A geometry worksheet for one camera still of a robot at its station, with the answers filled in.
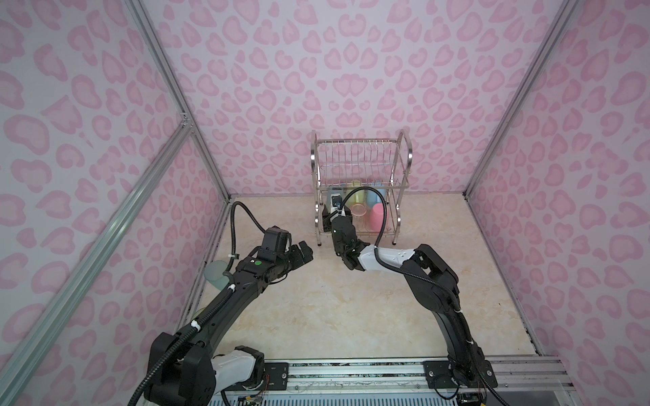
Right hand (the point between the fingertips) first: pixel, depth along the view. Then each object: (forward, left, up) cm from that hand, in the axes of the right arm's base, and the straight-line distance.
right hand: (333, 201), depth 92 cm
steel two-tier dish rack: (+24, -15, -8) cm, 30 cm away
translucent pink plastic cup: (+1, -9, -7) cm, 12 cm away
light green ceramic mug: (+9, -9, -7) cm, 15 cm away
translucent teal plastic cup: (-7, +1, +11) cm, 13 cm away
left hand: (-19, +9, -3) cm, 22 cm away
